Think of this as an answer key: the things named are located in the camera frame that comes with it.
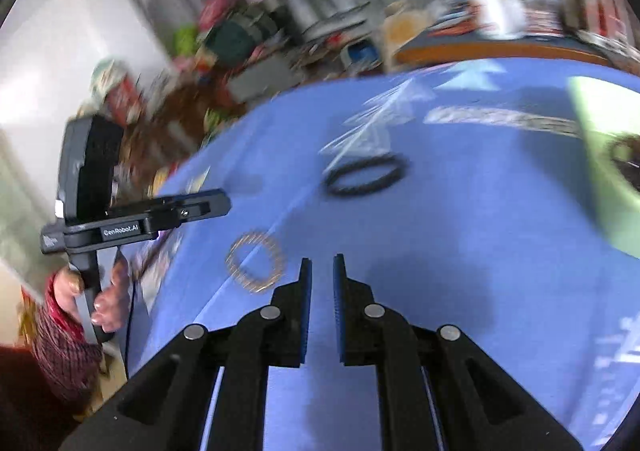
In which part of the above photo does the person's left forearm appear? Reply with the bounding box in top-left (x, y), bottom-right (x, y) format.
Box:
top-left (30, 276), bottom-right (108, 402)

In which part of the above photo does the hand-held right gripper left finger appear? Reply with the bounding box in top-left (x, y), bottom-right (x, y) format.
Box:
top-left (60, 257), bottom-right (313, 451)

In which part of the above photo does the beige printed sack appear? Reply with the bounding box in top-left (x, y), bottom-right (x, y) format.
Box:
top-left (382, 6), bottom-right (436, 72)

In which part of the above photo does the blue printed table cloth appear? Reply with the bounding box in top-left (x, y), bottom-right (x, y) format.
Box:
top-left (127, 58), bottom-right (640, 451)

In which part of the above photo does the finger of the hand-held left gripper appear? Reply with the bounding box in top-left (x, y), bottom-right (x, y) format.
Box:
top-left (150, 188), bottom-right (232, 232)

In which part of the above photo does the grey flat board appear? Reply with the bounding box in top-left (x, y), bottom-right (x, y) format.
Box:
top-left (227, 56), bottom-right (301, 104)

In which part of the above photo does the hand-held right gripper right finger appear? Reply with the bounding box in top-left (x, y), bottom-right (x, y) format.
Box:
top-left (332, 253), bottom-right (586, 451)

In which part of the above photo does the dark purple bead bracelet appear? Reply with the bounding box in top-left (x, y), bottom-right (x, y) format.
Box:
top-left (322, 153), bottom-right (411, 198)

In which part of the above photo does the white enamel mug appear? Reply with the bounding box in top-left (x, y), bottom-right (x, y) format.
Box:
top-left (467, 0), bottom-right (528, 39)

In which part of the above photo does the wooden side table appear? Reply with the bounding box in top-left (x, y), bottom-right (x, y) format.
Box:
top-left (395, 26), bottom-right (640, 76)

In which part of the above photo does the person's left hand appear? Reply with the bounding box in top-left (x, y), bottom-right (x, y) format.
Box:
top-left (50, 256), bottom-right (132, 332)

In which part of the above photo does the light green plastic tray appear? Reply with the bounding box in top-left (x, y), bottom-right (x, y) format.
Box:
top-left (570, 76), bottom-right (640, 257)

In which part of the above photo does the brown wooden bead bracelet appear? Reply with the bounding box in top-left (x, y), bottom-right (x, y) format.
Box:
top-left (602, 133), bottom-right (640, 192)

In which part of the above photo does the dark green duffel bag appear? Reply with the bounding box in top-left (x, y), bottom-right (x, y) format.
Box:
top-left (205, 16), bottom-right (271, 66)

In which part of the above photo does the yellow bead bracelet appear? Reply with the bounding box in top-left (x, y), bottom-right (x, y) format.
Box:
top-left (225, 231), bottom-right (286, 293)

